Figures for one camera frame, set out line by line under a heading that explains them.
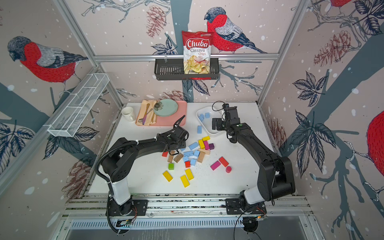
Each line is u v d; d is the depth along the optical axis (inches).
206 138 39.4
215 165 34.7
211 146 37.4
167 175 33.0
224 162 34.9
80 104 31.2
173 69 37.4
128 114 40.8
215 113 43.6
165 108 46.9
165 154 36.6
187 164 34.0
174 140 28.5
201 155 35.5
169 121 43.5
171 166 34.6
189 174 33.7
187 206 29.8
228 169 33.7
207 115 43.6
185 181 32.6
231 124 25.9
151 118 43.5
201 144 37.5
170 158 35.5
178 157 35.4
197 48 33.0
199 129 41.2
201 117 42.9
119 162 19.1
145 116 44.0
